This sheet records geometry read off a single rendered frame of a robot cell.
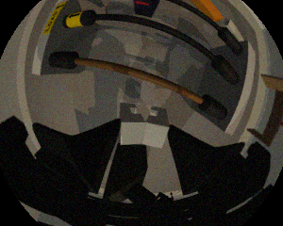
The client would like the beige flat block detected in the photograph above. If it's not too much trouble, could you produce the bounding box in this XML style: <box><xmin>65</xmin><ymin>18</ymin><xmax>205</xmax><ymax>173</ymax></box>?
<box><xmin>225</xmin><ymin>20</ymin><xmax>244</xmax><ymax>41</ymax></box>

